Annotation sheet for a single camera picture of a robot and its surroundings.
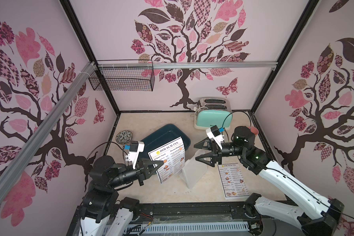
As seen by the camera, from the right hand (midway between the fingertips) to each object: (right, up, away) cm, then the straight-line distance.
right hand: (197, 151), depth 59 cm
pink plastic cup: (+43, +7, +39) cm, 59 cm away
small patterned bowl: (-48, +2, +44) cm, 65 cm away
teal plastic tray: (-20, +3, +45) cm, 49 cm away
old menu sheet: (+24, -23, +24) cm, 41 cm away
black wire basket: (-44, +44, +36) cm, 72 cm away
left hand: (-14, -5, -4) cm, 15 cm away
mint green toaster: (+15, +20, +39) cm, 46 cm away
